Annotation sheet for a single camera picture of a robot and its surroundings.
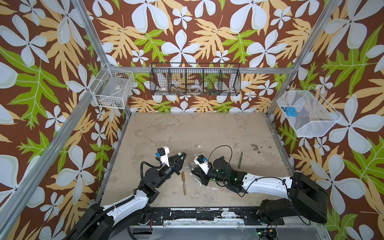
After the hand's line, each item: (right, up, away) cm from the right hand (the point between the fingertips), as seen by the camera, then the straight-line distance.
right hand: (191, 171), depth 77 cm
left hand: (-4, +10, -4) cm, 12 cm away
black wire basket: (+2, +56, +21) cm, 59 cm away
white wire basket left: (-46, +46, +9) cm, 66 cm away
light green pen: (0, +3, -1) cm, 3 cm away
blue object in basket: (+58, +32, +8) cm, 67 cm away
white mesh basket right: (+66, +29, +1) cm, 72 cm away
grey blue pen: (+30, -1, +16) cm, 34 cm away
